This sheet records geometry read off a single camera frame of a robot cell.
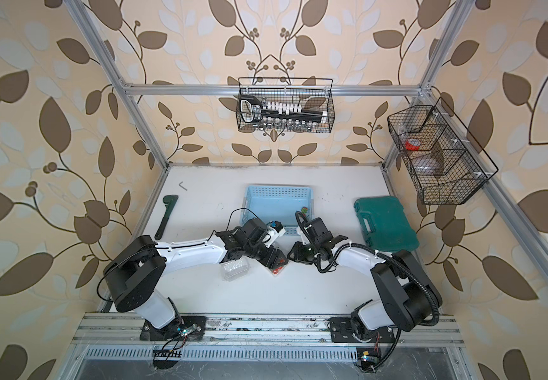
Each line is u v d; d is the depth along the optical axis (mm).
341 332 731
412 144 811
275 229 782
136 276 450
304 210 1029
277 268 839
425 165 768
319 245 691
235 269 876
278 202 1079
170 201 1050
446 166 740
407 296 428
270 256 737
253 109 843
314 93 912
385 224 940
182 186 1141
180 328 725
